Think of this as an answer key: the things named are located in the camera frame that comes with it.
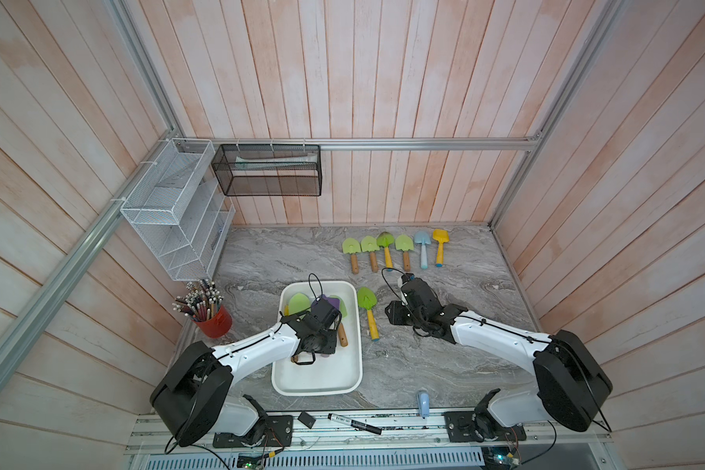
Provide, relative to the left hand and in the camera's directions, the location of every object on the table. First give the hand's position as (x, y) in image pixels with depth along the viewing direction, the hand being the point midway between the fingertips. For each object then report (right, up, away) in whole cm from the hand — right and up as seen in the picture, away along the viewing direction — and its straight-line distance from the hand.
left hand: (326, 347), depth 86 cm
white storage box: (+4, -6, -4) cm, 9 cm away
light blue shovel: (+37, +35, +29) cm, 58 cm away
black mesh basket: (-22, +59, +18) cm, 65 cm away
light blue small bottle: (+27, -12, -10) cm, 31 cm away
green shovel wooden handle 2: (+15, +32, +28) cm, 45 cm away
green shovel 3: (+5, +8, +7) cm, 12 cm away
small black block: (-5, -16, -10) cm, 19 cm away
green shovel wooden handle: (+8, +31, +25) cm, 40 cm away
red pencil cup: (-33, +14, -8) cm, 37 cm away
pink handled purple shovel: (+2, +12, +11) cm, 16 cm away
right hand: (+19, +11, +3) cm, 22 cm away
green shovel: (+30, +32, +28) cm, 52 cm away
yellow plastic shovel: (+44, +35, +30) cm, 64 cm away
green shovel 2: (-10, +12, +8) cm, 18 cm away
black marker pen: (+8, -16, -12) cm, 22 cm away
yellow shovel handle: (+14, +5, +4) cm, 16 cm away
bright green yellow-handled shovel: (+21, +33, +27) cm, 48 cm away
